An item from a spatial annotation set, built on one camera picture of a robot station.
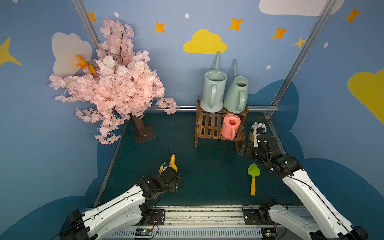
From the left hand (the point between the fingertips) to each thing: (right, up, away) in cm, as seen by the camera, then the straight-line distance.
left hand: (173, 180), depth 81 cm
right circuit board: (+49, -23, -9) cm, 54 cm away
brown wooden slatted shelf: (+21, +31, +15) cm, 40 cm away
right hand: (+40, +20, -5) cm, 45 cm away
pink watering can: (+32, +30, -1) cm, 44 cm away
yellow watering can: (-1, +9, +1) cm, 9 cm away
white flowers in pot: (+55, +29, +15) cm, 64 cm away
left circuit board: (-13, -22, -9) cm, 27 cm away
